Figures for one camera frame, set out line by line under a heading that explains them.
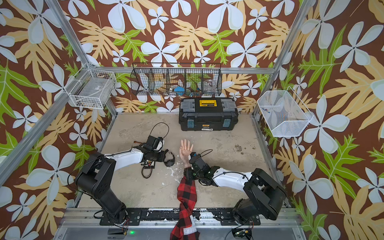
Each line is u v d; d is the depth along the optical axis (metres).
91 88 0.86
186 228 0.70
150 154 0.75
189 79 0.97
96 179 0.47
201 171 0.67
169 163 0.91
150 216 0.75
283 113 0.82
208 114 0.96
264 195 0.43
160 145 0.80
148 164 0.90
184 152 0.90
